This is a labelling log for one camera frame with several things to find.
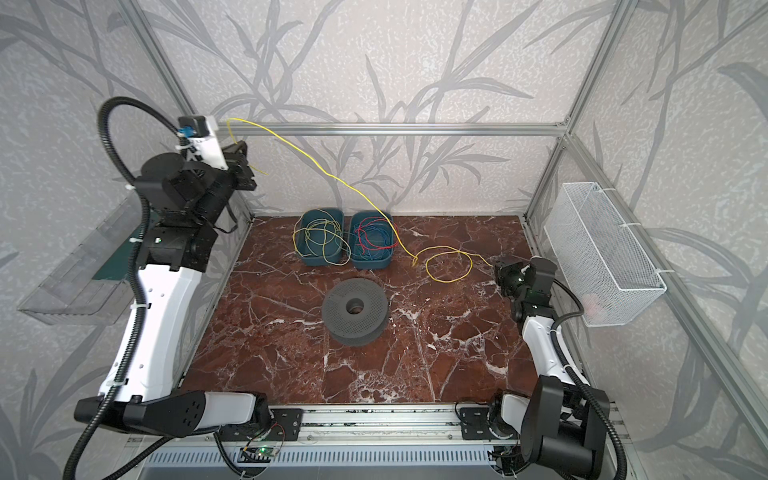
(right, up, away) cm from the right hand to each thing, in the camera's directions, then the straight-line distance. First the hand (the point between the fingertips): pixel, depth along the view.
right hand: (494, 249), depth 84 cm
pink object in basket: (+19, -14, -14) cm, 27 cm away
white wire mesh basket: (+16, -5, -24) cm, 29 cm away
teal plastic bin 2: (-42, -4, +18) cm, 46 cm away
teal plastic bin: (-52, +13, +31) cm, 62 cm away
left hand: (-57, +24, -26) cm, 67 cm away
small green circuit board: (-60, -49, -14) cm, 79 cm away
